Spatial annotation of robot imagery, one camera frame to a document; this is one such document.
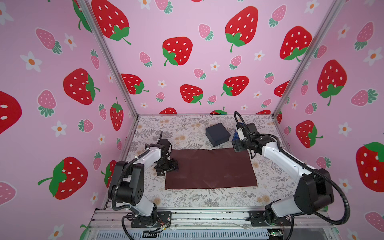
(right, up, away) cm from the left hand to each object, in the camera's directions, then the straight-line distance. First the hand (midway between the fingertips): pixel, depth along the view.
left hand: (172, 171), depth 89 cm
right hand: (+41, +18, -1) cm, 45 cm away
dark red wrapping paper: (+20, 0, +6) cm, 21 cm away
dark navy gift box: (+29, +22, +13) cm, 39 cm away
